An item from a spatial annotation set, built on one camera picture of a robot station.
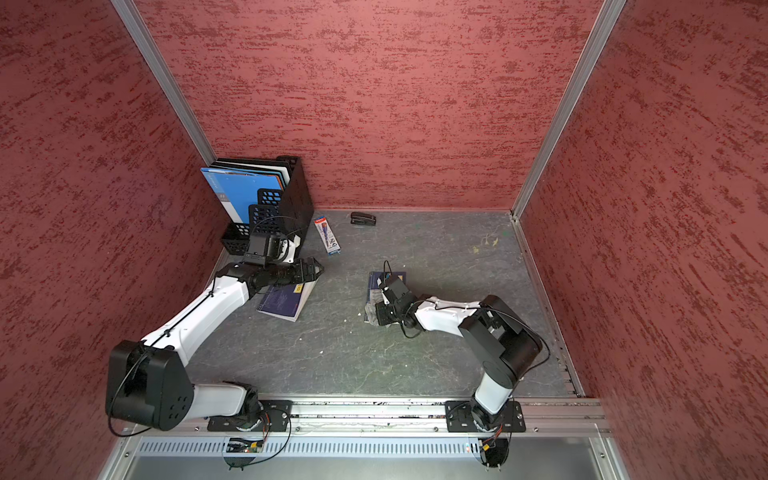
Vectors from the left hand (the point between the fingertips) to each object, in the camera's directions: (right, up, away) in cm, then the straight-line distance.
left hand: (311, 276), depth 85 cm
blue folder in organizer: (-25, +26, +7) cm, 37 cm away
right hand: (+21, -13, +7) cm, 26 cm away
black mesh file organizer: (-10, +19, 0) cm, 21 cm away
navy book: (-9, -8, +4) cm, 13 cm away
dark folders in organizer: (-11, +33, +5) cm, 35 cm away
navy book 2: (+17, -5, +13) cm, 22 cm away
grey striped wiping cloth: (+17, -12, +6) cm, 22 cm away
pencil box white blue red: (-1, +12, +27) cm, 30 cm away
